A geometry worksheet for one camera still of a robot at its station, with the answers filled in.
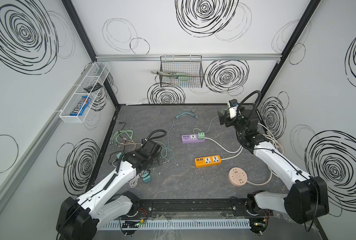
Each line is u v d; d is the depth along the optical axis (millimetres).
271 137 1000
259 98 1156
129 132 1031
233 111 678
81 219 373
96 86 803
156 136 709
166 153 922
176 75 914
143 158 558
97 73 912
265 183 797
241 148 597
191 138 970
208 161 871
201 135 940
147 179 805
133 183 804
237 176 821
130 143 985
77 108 698
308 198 398
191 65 937
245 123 585
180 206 755
